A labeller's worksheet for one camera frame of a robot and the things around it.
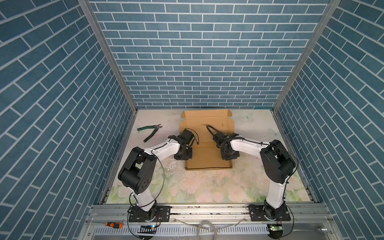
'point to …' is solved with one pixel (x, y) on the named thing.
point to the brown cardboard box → (205, 154)
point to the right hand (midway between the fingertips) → (230, 157)
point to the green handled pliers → (156, 127)
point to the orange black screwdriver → (114, 224)
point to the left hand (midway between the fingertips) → (191, 158)
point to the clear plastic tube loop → (208, 222)
